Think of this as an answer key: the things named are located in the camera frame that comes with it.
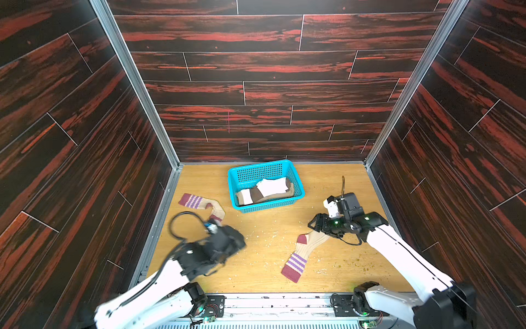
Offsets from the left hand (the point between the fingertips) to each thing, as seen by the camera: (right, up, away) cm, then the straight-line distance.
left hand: (241, 244), depth 76 cm
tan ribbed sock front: (+22, +19, +26) cm, 39 cm away
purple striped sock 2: (+27, -3, +13) cm, 30 cm away
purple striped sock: (-23, +13, +27) cm, 38 cm away
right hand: (+30, +6, +6) cm, 32 cm away
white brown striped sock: (+9, +21, +28) cm, 36 cm away
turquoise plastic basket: (0, +27, +32) cm, 42 cm away
